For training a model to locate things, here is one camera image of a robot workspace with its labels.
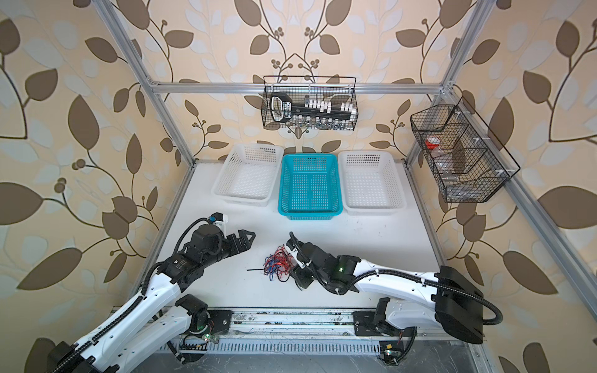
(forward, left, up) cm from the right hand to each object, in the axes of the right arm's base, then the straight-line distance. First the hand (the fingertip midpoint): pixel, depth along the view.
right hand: (294, 267), depth 78 cm
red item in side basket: (+33, -50, +25) cm, 65 cm away
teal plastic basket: (+42, -6, -8) cm, 44 cm away
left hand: (+9, +17, +6) cm, 21 cm away
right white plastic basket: (+43, -36, -8) cm, 57 cm away
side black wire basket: (+21, -57, +24) cm, 65 cm away
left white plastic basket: (+50, +23, -7) cm, 56 cm away
